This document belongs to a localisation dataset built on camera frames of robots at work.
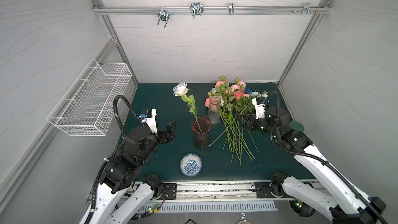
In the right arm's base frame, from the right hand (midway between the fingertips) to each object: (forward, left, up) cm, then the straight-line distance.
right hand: (242, 115), depth 72 cm
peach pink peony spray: (+22, +17, -18) cm, 33 cm away
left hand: (-9, +34, +5) cm, 36 cm away
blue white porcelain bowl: (-17, +25, -25) cm, 39 cm away
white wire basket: (-5, +68, +7) cm, 69 cm away
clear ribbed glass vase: (+11, +13, -16) cm, 24 cm away
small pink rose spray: (+34, +6, -17) cm, 39 cm away
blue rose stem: (+35, -13, -21) cm, 43 cm away
